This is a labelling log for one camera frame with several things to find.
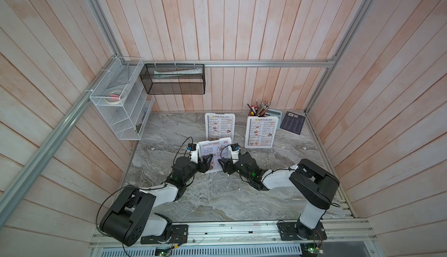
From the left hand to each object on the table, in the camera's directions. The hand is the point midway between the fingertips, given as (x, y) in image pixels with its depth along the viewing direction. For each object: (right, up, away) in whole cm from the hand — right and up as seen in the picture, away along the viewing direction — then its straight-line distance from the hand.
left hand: (208, 156), depth 87 cm
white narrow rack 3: (+21, +13, +7) cm, 26 cm away
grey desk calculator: (+41, +25, +28) cm, 55 cm away
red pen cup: (+30, +25, +15) cm, 42 cm away
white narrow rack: (+6, +4, -4) cm, 9 cm away
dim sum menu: (+6, +15, +8) cm, 18 cm away
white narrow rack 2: (-2, +17, +8) cm, 19 cm away
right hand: (+7, -1, +3) cm, 8 cm away
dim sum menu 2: (+29, +12, +8) cm, 33 cm away
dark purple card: (+55, +18, +27) cm, 64 cm away
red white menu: (+7, +4, -4) cm, 9 cm away
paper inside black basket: (-27, +43, +3) cm, 50 cm away
